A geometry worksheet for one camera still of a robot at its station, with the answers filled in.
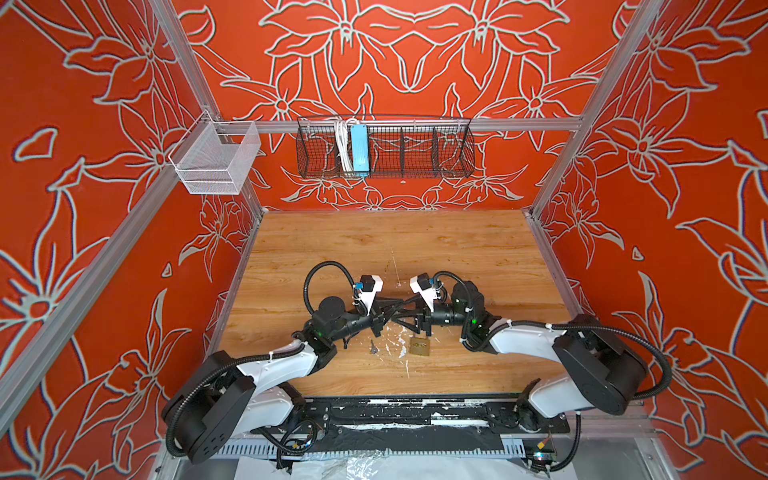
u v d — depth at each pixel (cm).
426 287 69
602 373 43
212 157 93
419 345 83
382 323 71
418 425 73
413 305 74
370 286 66
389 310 73
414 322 70
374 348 85
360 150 90
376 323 66
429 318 69
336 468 67
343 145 89
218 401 42
